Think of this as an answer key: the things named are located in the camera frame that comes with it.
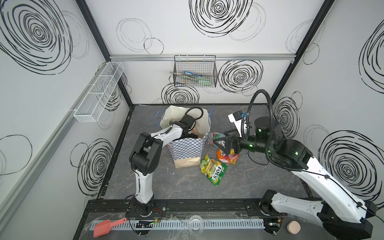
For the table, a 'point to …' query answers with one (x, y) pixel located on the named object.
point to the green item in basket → (204, 80)
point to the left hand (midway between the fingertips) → (190, 140)
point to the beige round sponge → (293, 227)
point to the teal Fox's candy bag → (212, 135)
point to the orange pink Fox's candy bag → (229, 159)
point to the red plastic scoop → (103, 227)
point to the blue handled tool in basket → (192, 74)
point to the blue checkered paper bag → (184, 152)
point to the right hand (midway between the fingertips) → (217, 137)
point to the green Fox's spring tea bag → (214, 170)
